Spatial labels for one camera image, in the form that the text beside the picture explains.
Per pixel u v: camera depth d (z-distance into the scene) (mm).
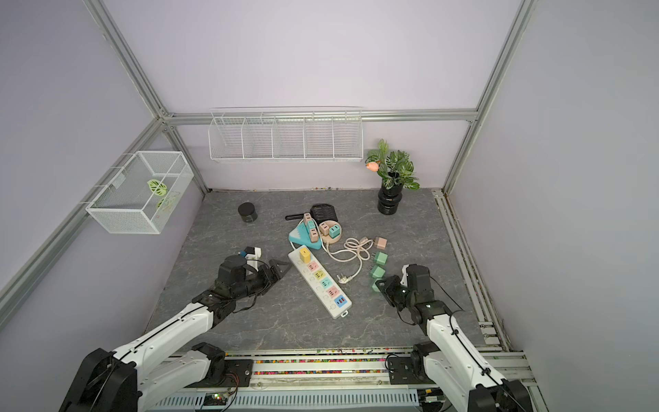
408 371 737
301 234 992
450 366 496
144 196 829
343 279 909
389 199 1062
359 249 990
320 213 1093
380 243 993
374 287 844
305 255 913
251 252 787
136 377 418
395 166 888
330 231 990
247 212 1095
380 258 962
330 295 865
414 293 653
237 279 659
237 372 736
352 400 1578
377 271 915
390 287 752
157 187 796
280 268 753
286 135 997
